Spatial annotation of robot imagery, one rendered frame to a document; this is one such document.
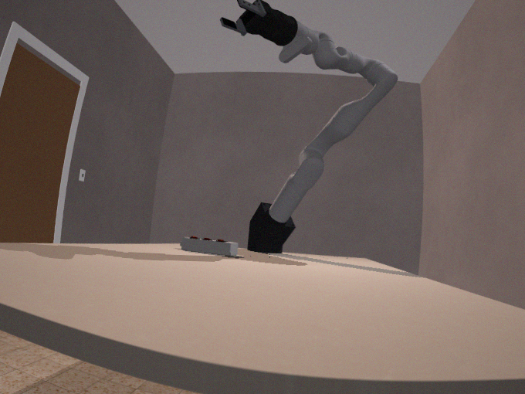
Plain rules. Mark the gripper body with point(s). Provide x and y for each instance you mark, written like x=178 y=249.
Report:
x=279 y=28

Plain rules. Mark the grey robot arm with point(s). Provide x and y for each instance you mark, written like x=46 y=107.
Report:
x=340 y=126

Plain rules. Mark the white power strip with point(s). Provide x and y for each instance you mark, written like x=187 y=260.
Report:
x=207 y=245

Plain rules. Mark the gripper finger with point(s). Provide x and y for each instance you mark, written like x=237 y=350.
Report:
x=239 y=27
x=257 y=8

